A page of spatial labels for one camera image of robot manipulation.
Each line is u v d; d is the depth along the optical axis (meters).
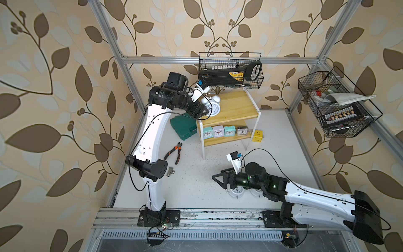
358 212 0.41
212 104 0.68
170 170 0.89
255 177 0.55
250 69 0.84
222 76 0.85
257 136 0.99
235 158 0.65
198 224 0.74
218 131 0.83
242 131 0.84
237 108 0.77
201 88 0.60
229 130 0.84
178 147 0.99
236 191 0.79
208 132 0.83
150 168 0.45
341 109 0.69
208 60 0.91
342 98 0.64
